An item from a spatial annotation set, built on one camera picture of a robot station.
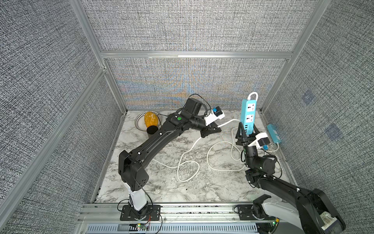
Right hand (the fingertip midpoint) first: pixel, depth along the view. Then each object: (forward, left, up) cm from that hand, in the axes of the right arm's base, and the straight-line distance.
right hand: (249, 120), depth 64 cm
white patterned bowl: (+29, +63, -37) cm, 79 cm away
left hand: (+1, +11, -7) cm, 12 cm away
